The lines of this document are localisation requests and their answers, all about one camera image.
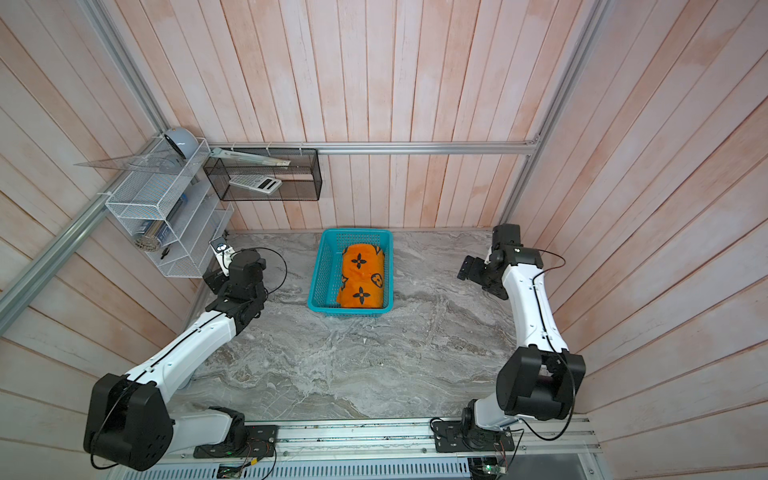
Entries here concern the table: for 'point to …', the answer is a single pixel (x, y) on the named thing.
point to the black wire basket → (302, 180)
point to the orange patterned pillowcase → (362, 285)
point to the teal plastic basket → (328, 280)
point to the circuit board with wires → (488, 468)
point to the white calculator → (261, 183)
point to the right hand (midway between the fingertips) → (475, 275)
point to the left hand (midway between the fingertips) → (232, 261)
